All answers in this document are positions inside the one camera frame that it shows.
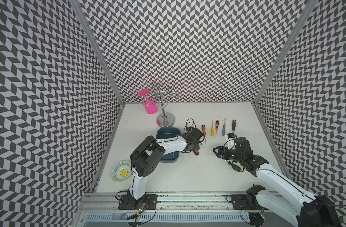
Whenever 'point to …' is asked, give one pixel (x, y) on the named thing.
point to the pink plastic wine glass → (151, 107)
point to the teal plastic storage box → (162, 132)
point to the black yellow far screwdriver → (234, 122)
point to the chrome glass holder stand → (164, 119)
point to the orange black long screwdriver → (196, 152)
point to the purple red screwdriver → (223, 128)
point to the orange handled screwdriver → (204, 132)
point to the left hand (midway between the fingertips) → (194, 146)
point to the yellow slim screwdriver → (211, 129)
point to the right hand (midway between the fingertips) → (217, 152)
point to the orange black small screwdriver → (217, 126)
